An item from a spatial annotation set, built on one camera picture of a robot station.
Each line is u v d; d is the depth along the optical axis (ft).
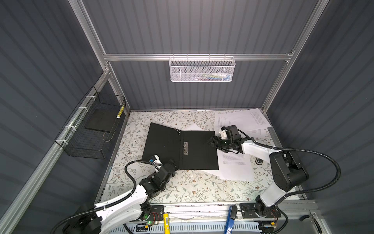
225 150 2.71
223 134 2.79
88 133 2.34
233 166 3.01
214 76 3.05
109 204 1.53
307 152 1.46
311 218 2.37
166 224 2.27
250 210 2.41
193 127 3.60
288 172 1.54
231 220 2.27
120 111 2.67
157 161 2.47
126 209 1.66
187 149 3.17
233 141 2.40
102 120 2.59
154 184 2.05
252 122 3.72
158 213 2.37
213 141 2.75
